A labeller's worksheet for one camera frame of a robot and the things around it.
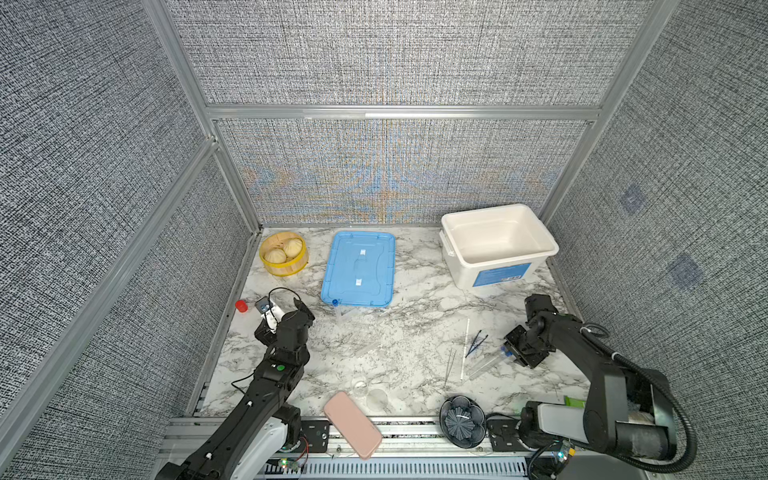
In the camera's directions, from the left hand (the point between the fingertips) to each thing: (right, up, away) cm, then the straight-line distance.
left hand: (284, 308), depth 82 cm
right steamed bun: (-5, +18, +24) cm, 30 cm away
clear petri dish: (+25, -24, -2) cm, 35 cm away
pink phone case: (+20, -27, -8) cm, 35 cm away
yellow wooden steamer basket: (-4, +11, +21) cm, 24 cm away
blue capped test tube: (+58, -16, +3) cm, 61 cm away
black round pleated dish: (+47, -27, -8) cm, 55 cm away
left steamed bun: (-10, +15, +20) cm, 27 cm away
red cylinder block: (-20, -3, +18) cm, 27 cm away
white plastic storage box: (+67, +17, +25) cm, 74 cm away
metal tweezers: (+46, -17, +2) cm, 49 cm away
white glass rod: (+51, -13, +5) cm, 53 cm away
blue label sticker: (+64, +9, +12) cm, 66 cm away
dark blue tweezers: (+54, -13, +6) cm, 55 cm away
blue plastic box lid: (+19, +10, +24) cm, 32 cm away
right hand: (+64, -13, +5) cm, 66 cm away
